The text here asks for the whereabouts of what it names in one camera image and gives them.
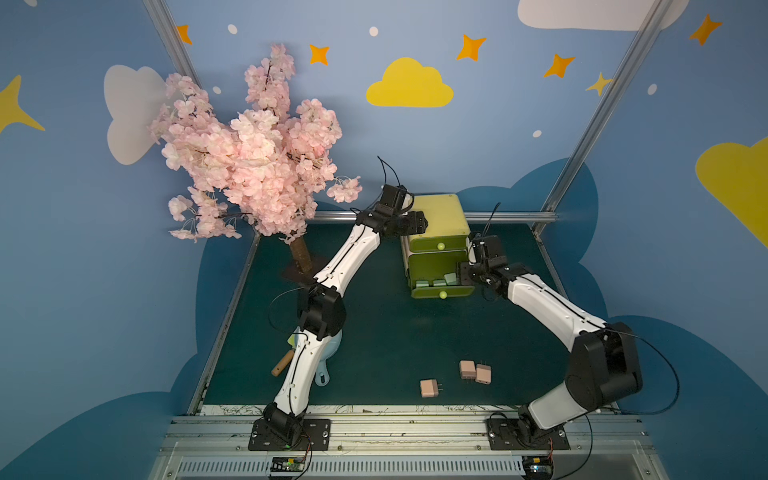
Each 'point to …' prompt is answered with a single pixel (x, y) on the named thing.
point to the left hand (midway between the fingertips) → (419, 220)
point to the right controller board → (538, 467)
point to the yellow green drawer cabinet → (432, 259)
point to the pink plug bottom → (429, 388)
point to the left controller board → (288, 464)
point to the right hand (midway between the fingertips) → (470, 265)
